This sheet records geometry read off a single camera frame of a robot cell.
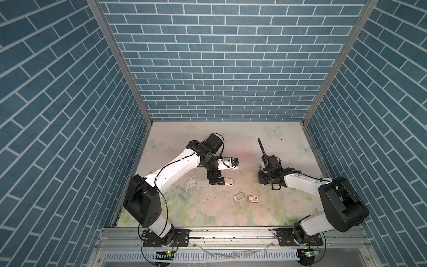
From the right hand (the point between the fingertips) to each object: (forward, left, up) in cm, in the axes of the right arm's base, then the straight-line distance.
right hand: (259, 174), depth 94 cm
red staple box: (-14, +5, 0) cm, 15 cm away
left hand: (-8, +21, +14) cm, 26 cm away
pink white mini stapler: (-6, +17, +2) cm, 19 cm away
